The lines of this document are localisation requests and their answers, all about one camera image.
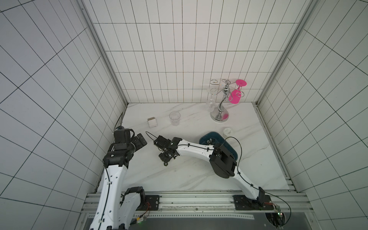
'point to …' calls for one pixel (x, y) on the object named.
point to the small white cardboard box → (152, 122)
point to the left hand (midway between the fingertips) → (136, 144)
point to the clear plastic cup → (175, 117)
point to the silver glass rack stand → (218, 114)
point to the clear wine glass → (210, 103)
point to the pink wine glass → (235, 96)
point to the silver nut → (210, 139)
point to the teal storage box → (212, 138)
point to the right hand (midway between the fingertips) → (160, 159)
